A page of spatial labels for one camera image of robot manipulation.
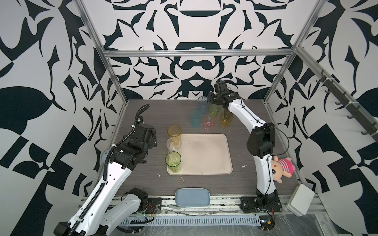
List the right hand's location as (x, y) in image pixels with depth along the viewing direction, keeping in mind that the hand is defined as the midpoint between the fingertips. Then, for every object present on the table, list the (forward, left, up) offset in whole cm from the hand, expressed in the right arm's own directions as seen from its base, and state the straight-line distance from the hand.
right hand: (210, 94), depth 96 cm
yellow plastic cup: (-7, -11, -17) cm, 22 cm away
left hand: (-32, +38, +5) cm, 50 cm away
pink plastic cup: (-9, +1, -15) cm, 18 cm away
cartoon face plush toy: (-42, -36, -15) cm, 58 cm away
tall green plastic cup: (-37, +24, -16) cm, 47 cm away
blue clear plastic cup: (+3, +4, -10) cm, 11 cm away
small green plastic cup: (-1, -3, -14) cm, 15 cm away
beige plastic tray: (-31, +5, -22) cm, 38 cm away
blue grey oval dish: (-56, +13, -17) cm, 60 cm away
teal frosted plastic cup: (-8, +10, -14) cm, 19 cm away
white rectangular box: (-58, -40, -18) cm, 72 cm away
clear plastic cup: (-29, +23, -11) cm, 39 cm away
